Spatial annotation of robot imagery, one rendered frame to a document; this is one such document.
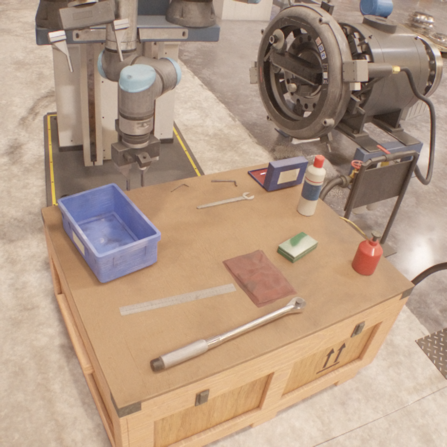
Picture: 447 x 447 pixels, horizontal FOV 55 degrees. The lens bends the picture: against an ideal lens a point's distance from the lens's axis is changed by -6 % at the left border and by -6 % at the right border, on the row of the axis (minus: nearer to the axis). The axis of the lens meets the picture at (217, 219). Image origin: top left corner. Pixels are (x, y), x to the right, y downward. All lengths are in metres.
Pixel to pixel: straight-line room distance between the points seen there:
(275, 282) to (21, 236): 1.33
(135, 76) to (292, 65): 1.55
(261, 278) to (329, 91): 1.30
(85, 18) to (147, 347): 0.81
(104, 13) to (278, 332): 0.92
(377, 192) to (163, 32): 1.17
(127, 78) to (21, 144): 1.93
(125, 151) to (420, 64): 2.15
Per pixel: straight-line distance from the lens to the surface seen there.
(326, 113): 2.45
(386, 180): 2.17
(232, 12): 6.46
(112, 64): 1.33
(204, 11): 1.73
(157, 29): 1.70
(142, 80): 1.16
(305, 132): 2.59
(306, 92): 2.51
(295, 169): 1.75
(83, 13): 1.17
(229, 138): 3.12
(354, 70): 2.31
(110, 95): 2.02
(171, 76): 1.27
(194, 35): 1.74
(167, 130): 2.27
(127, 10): 1.29
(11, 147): 3.02
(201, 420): 1.39
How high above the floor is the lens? 1.41
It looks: 37 degrees down
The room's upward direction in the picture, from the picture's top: 8 degrees clockwise
